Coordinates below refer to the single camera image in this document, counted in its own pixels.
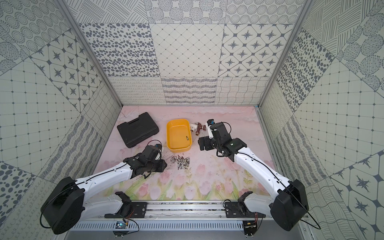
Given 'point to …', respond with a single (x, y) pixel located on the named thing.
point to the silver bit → (187, 138)
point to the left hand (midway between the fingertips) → (166, 162)
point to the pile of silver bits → (181, 162)
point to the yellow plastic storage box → (178, 135)
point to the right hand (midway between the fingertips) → (207, 141)
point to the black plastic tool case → (137, 129)
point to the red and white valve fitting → (197, 126)
